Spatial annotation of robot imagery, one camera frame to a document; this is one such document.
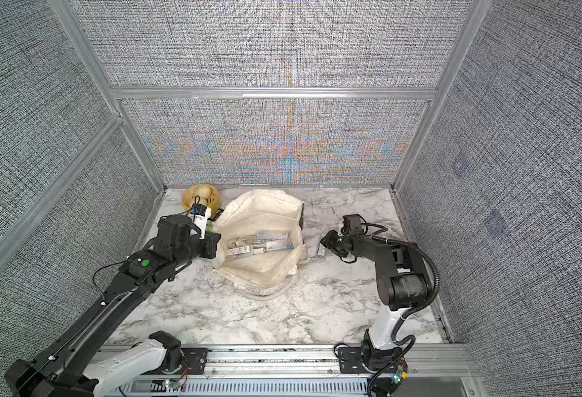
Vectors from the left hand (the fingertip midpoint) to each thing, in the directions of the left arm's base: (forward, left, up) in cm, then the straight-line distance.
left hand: (224, 233), depth 74 cm
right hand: (+11, -34, -20) cm, 41 cm away
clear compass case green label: (+8, -8, -20) cm, 23 cm away
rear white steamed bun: (+37, +18, -20) cm, 46 cm away
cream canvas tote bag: (-8, -10, -14) cm, 19 cm away
